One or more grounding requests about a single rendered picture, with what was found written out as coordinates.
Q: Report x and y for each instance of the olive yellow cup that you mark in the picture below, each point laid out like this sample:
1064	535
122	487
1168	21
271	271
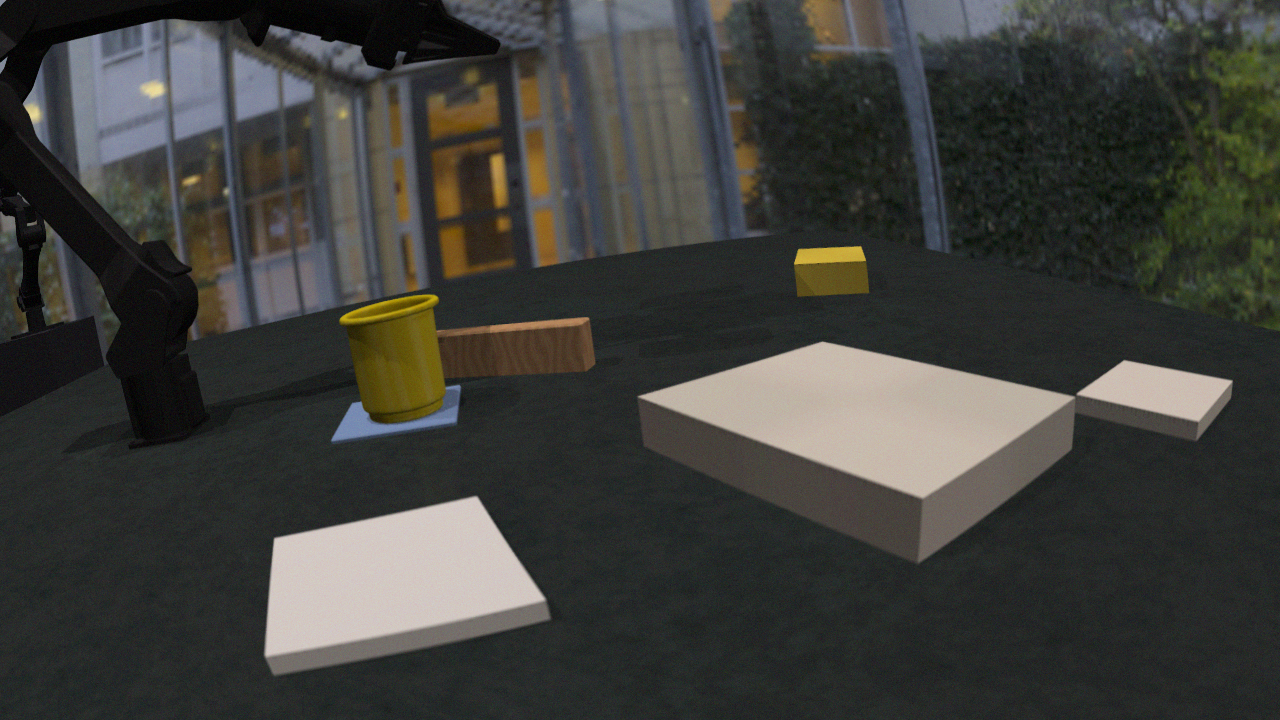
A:
394	346

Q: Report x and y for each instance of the yellow block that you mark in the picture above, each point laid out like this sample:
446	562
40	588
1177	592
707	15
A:
830	271

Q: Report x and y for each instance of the wooden plank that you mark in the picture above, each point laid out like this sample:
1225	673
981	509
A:
557	346

